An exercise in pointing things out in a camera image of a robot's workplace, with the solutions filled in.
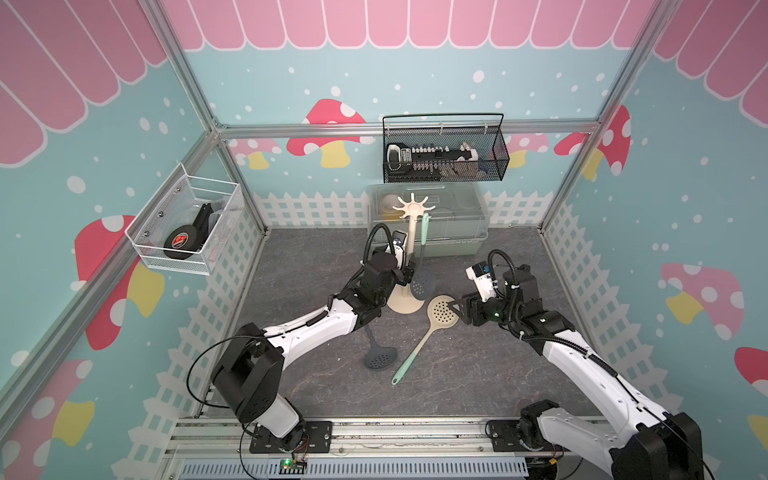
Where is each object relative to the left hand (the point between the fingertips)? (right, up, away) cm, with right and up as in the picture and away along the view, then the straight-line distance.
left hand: (401, 254), depth 83 cm
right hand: (+15, -12, -4) cm, 20 cm away
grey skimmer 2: (+7, -9, +5) cm, 12 cm away
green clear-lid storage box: (+19, +10, +16) cm, 27 cm away
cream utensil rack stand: (+1, -16, +15) cm, 22 cm away
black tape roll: (-52, +3, -13) cm, 53 cm away
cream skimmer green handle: (+13, -20, +11) cm, 26 cm away
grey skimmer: (-7, -30, +4) cm, 31 cm away
